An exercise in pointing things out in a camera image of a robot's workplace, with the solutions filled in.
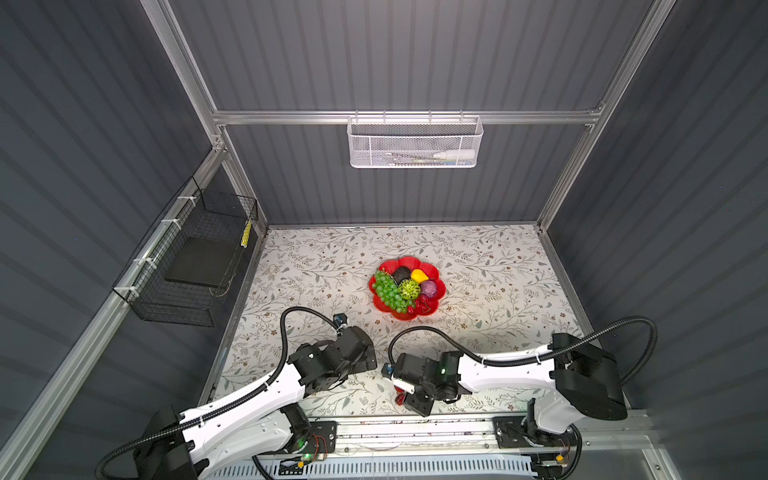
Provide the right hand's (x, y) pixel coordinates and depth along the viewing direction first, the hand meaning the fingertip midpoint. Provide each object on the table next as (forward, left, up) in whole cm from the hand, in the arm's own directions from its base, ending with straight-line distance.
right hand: (412, 401), depth 80 cm
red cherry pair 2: (+1, +3, +2) cm, 4 cm away
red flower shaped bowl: (+40, -7, +4) cm, 41 cm away
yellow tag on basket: (+37, +46, +27) cm, 65 cm away
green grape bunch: (+31, +7, +6) cm, 33 cm away
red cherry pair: (+26, 0, +3) cm, 26 cm away
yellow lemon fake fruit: (+39, -4, +4) cm, 39 cm away
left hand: (+9, +13, +8) cm, 18 cm away
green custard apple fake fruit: (+31, 0, +7) cm, 32 cm away
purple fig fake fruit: (+33, -7, +5) cm, 34 cm away
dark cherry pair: (+28, -4, +5) cm, 29 cm away
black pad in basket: (+24, +52, +31) cm, 65 cm away
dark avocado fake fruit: (+38, +2, +6) cm, 38 cm away
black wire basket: (+41, +59, +32) cm, 78 cm away
